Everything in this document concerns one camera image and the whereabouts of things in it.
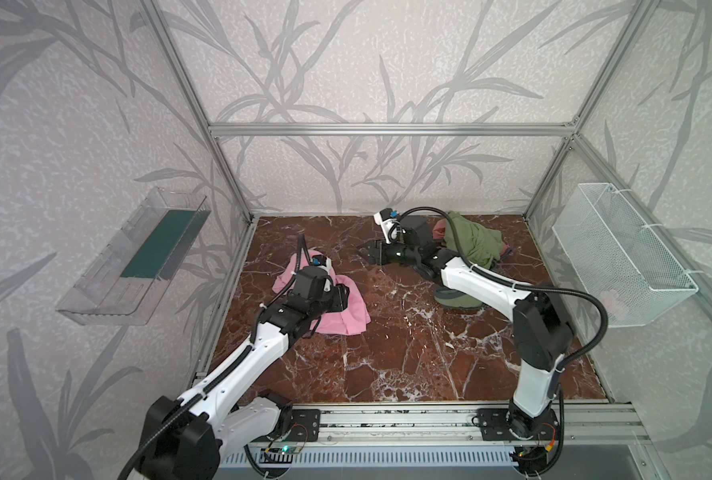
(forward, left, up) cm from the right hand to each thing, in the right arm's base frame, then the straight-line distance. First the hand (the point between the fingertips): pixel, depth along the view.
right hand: (360, 239), depth 83 cm
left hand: (-10, +4, -6) cm, 12 cm away
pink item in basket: (-17, -63, -3) cm, 66 cm away
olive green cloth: (+8, -40, -13) cm, 43 cm away
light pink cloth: (-14, +2, -20) cm, 25 cm away
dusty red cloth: (+22, -28, -23) cm, 43 cm away
